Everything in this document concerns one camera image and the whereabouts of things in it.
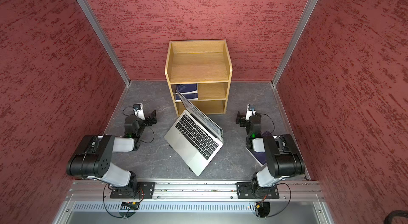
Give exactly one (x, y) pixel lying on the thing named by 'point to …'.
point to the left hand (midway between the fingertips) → (148, 113)
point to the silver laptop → (195, 138)
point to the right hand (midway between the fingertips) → (246, 113)
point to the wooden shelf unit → (201, 71)
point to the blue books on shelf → (189, 91)
